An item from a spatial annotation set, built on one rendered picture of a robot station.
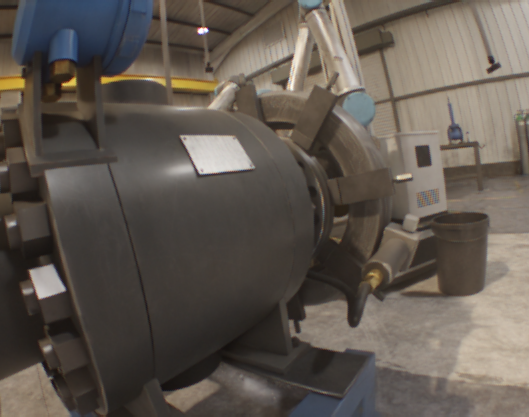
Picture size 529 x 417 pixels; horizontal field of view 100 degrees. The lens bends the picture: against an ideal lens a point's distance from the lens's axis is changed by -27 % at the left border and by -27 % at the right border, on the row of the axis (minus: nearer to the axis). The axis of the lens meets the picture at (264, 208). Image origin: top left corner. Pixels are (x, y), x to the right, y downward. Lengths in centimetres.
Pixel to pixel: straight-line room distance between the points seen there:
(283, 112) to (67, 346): 86
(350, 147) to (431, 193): 108
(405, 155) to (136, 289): 157
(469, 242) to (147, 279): 136
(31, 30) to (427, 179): 182
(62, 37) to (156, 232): 27
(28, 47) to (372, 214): 84
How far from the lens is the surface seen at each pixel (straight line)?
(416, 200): 179
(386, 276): 70
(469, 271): 156
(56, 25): 41
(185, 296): 41
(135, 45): 44
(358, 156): 86
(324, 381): 67
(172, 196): 40
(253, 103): 103
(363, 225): 88
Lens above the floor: 68
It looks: 5 degrees down
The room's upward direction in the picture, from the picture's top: 9 degrees counter-clockwise
